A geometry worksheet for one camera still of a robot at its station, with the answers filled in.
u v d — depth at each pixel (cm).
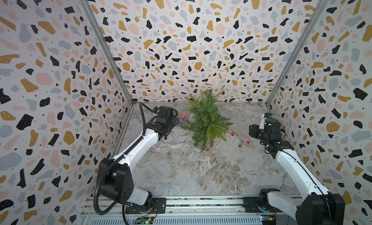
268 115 73
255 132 75
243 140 99
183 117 110
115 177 44
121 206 67
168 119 66
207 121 75
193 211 73
